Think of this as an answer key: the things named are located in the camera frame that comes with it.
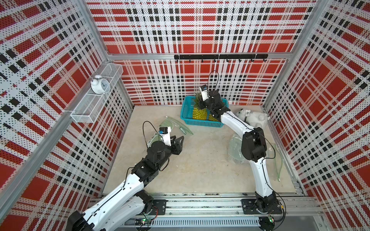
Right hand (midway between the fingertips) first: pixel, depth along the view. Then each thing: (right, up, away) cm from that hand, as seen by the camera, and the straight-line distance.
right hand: (201, 95), depth 95 cm
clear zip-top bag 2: (+47, -39, -1) cm, 61 cm away
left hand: (-11, -25, -20) cm, 34 cm away
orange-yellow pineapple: (-2, -12, +6) cm, 14 cm away
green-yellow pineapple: (+4, -15, -20) cm, 26 cm away
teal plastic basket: (-11, -12, +19) cm, 25 cm away
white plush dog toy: (+40, -16, +6) cm, 43 cm away
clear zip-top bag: (-19, -20, +3) cm, 28 cm away
